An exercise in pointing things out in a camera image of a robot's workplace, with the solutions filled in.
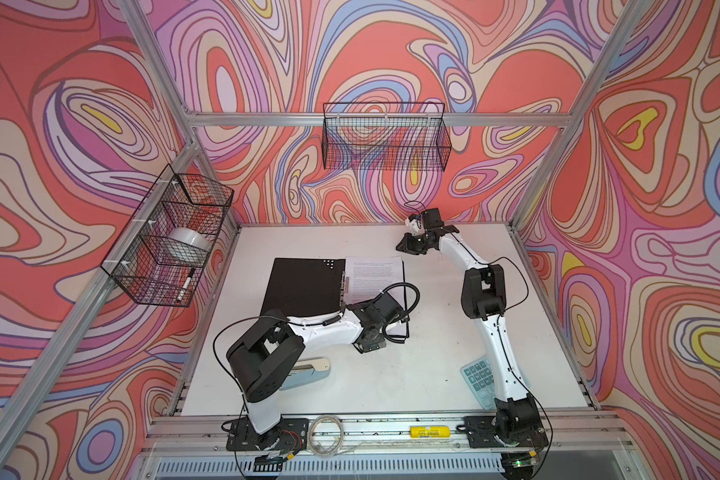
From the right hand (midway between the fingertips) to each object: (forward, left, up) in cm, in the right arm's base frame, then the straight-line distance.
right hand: (401, 251), depth 111 cm
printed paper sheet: (-11, +14, 0) cm, 17 cm away
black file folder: (-15, +35, 0) cm, 38 cm away
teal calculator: (-47, -17, 0) cm, 49 cm away
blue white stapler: (-44, +31, +3) cm, 54 cm away
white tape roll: (-20, +58, +32) cm, 69 cm away
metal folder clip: (-16, +22, 0) cm, 27 cm away
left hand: (-29, +12, +2) cm, 31 cm away
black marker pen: (-30, +58, +26) cm, 71 cm away
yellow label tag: (-59, -1, +1) cm, 59 cm away
